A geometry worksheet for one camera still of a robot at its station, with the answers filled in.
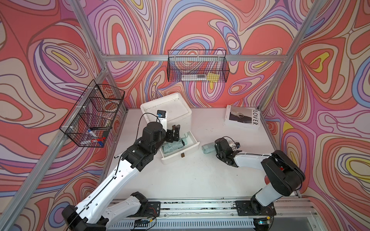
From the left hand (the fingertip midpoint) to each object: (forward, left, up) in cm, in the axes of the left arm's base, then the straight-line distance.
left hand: (172, 124), depth 69 cm
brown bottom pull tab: (-2, -4, -27) cm, 28 cm away
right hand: (+4, -27, -30) cm, 40 cm away
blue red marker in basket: (-8, +33, -1) cm, 34 cm away
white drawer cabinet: (+17, -2, -8) cm, 19 cm away
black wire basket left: (+3, +44, -3) cm, 44 cm away
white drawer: (+6, -11, -27) cm, 30 cm away
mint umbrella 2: (+3, -21, -28) cm, 35 cm away
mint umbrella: (+3, +4, -26) cm, 26 cm away
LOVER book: (+30, -52, -26) cm, 65 cm away
